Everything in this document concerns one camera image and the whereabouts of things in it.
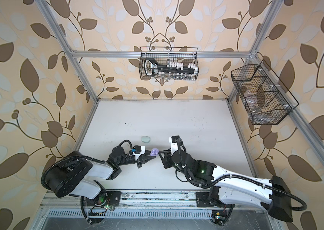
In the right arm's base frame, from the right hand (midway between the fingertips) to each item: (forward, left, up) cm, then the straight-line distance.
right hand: (160, 154), depth 71 cm
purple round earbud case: (+3, +3, -4) cm, 6 cm away
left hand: (+2, +3, -5) cm, 6 cm away
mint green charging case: (+19, +11, -17) cm, 28 cm away
